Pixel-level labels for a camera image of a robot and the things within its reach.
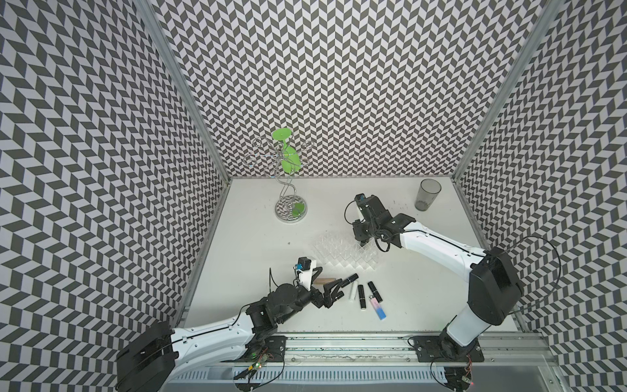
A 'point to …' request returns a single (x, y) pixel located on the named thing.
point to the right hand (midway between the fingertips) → (359, 229)
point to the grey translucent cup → (427, 193)
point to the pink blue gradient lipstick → (378, 308)
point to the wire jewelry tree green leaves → (282, 156)
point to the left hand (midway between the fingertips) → (331, 277)
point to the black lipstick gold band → (362, 296)
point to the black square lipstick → (375, 291)
